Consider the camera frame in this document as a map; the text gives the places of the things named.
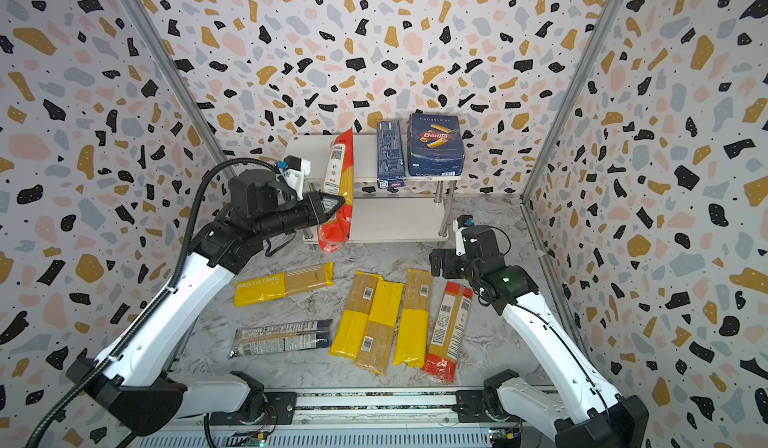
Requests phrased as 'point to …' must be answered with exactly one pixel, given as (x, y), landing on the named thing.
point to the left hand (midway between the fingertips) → (342, 194)
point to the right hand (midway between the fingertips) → (442, 250)
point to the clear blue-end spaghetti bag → (304, 335)
